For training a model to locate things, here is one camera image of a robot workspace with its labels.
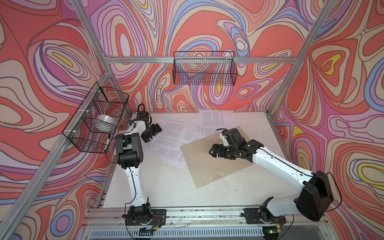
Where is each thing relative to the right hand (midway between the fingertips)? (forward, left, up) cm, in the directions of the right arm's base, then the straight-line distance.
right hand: (217, 156), depth 81 cm
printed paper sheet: (+14, +41, -12) cm, 45 cm away
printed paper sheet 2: (+26, +26, -13) cm, 39 cm away
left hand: (+25, +38, -10) cm, 47 cm away
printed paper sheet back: (+39, -9, -12) cm, 41 cm away
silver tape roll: (+8, +55, +21) cm, 60 cm away
